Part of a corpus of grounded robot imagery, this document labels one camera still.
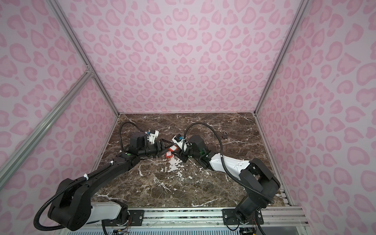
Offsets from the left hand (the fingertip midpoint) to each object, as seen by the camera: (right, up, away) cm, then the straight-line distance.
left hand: (172, 144), depth 79 cm
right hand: (+1, -2, +2) cm, 3 cm away
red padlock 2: (-4, -8, +14) cm, 17 cm away
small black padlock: (+34, +3, +28) cm, 44 cm away
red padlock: (0, -2, +1) cm, 3 cm away
